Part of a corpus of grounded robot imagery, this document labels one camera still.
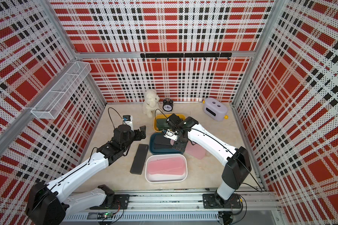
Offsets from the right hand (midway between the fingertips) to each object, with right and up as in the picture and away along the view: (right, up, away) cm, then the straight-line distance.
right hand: (185, 140), depth 79 cm
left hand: (-26, +8, +2) cm, 28 cm away
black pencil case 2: (-16, -4, +14) cm, 21 cm away
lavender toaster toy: (+24, +19, +26) cm, 40 cm away
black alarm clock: (-12, +23, +32) cm, 41 cm away
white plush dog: (-23, +26, +20) cm, 40 cm away
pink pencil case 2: (-11, -18, +6) cm, 22 cm away
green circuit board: (-41, -36, -10) cm, 56 cm away
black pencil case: (-30, -17, +9) cm, 35 cm away
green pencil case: (-16, +8, +22) cm, 29 cm away
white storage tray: (-10, -23, +1) cm, 25 cm away
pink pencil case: (-8, -15, +1) cm, 17 cm away
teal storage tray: (-15, -9, +11) cm, 21 cm away
